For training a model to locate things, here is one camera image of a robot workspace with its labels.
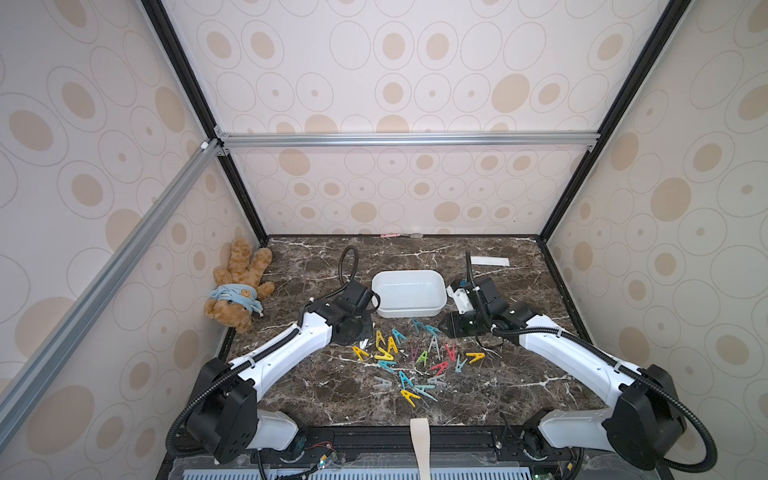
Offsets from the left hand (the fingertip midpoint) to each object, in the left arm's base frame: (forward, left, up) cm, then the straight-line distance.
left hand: (374, 329), depth 83 cm
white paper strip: (+34, -42, -11) cm, 55 cm away
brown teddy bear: (+15, +44, -2) cm, 46 cm away
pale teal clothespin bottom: (-14, -14, -9) cm, 22 cm away
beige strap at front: (-24, -13, -11) cm, 30 cm away
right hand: (+2, -22, +1) cm, 22 cm away
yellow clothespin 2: (-4, -30, -9) cm, 32 cm away
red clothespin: (-7, -19, -9) cm, 22 cm away
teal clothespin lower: (-11, -9, -9) cm, 16 cm away
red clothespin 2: (-3, -23, -9) cm, 25 cm away
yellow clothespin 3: (-4, -3, -9) cm, 11 cm away
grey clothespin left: (-11, -2, -10) cm, 15 cm away
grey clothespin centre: (+1, -18, -10) cm, 21 cm away
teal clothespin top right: (+6, -16, -10) cm, 20 cm away
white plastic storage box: (+21, -11, -12) cm, 26 cm away
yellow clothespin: (-2, +4, -10) cm, 11 cm away
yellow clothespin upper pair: (0, -5, -9) cm, 10 cm away
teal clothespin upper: (+3, -7, -9) cm, 12 cm away
